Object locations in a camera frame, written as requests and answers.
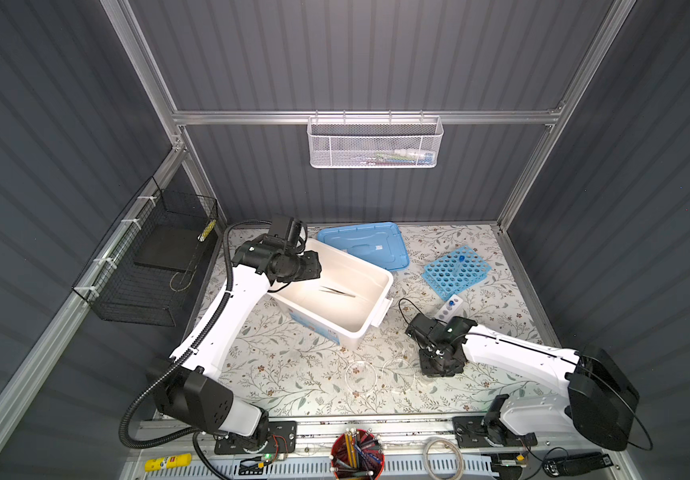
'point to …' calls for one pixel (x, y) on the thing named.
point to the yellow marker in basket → (207, 230)
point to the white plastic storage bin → (343, 302)
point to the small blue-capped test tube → (451, 303)
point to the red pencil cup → (357, 454)
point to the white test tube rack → (448, 309)
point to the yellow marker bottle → (167, 462)
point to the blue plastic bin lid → (380, 242)
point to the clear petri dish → (360, 376)
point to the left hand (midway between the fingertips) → (313, 268)
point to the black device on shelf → (576, 463)
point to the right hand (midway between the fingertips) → (433, 373)
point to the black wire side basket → (138, 274)
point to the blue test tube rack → (455, 272)
